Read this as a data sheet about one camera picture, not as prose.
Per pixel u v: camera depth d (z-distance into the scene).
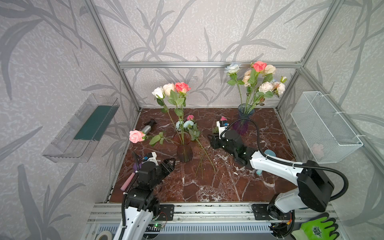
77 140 0.64
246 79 0.86
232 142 0.61
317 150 0.72
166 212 0.73
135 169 0.58
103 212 0.75
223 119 1.12
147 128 1.05
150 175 0.60
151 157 0.71
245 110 0.94
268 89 0.79
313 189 0.43
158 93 0.70
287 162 0.49
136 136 0.55
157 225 0.71
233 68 0.81
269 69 0.81
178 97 0.76
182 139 0.82
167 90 0.74
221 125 0.71
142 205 0.52
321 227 0.68
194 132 0.99
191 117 1.11
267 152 0.94
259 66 0.81
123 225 0.48
